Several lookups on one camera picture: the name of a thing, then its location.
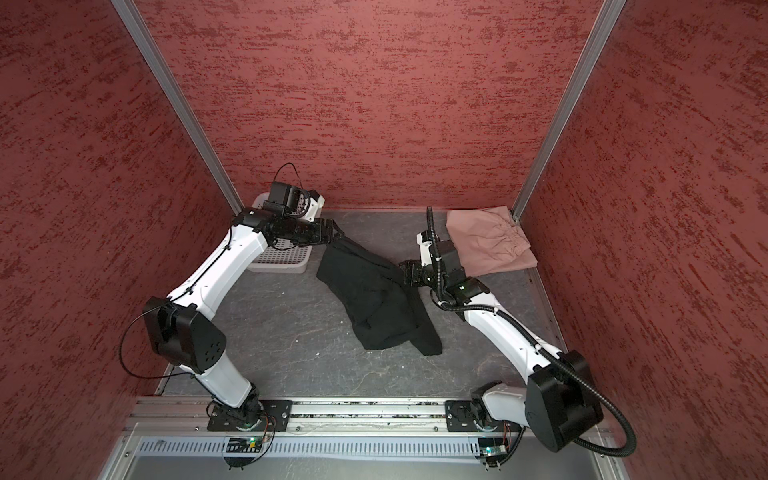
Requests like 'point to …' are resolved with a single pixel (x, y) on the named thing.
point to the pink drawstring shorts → (488, 241)
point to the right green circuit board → (491, 446)
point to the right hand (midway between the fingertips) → (405, 271)
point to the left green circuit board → (244, 445)
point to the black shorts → (377, 299)
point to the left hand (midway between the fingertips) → (331, 241)
